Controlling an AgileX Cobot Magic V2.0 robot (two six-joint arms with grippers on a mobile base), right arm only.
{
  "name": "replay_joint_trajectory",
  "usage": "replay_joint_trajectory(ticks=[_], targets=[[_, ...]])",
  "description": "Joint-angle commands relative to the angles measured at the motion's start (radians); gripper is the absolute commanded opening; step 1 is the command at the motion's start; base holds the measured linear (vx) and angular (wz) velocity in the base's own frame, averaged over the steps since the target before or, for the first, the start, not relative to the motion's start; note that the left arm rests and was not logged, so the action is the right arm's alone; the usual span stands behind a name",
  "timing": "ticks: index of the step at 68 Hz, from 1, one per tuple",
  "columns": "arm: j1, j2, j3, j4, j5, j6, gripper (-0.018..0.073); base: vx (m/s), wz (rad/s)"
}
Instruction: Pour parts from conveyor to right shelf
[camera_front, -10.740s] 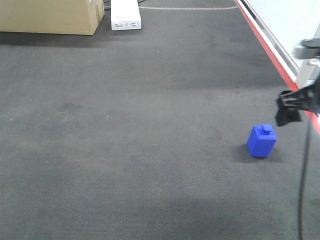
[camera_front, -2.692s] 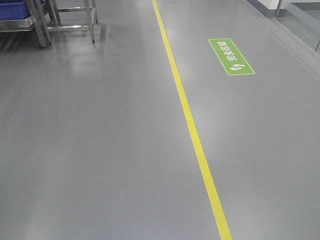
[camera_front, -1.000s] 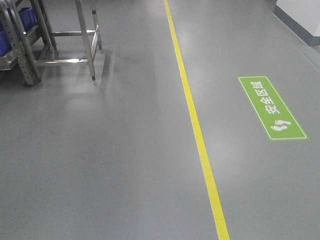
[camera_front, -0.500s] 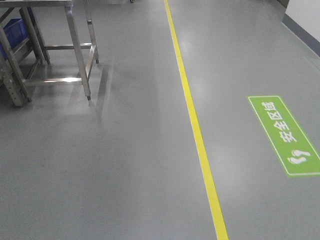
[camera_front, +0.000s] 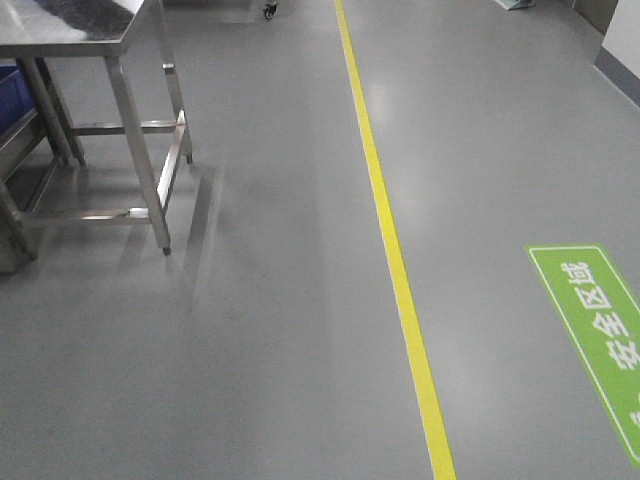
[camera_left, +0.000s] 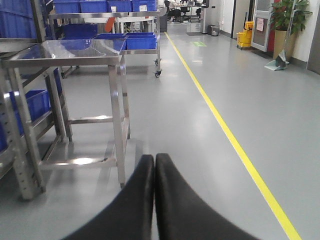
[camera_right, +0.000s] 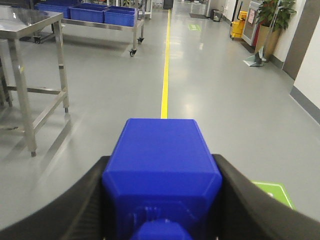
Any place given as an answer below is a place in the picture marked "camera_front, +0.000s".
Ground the bare steel table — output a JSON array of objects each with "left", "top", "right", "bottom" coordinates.
[{"left": 0, "top": 0, "right": 195, "bottom": 263}]

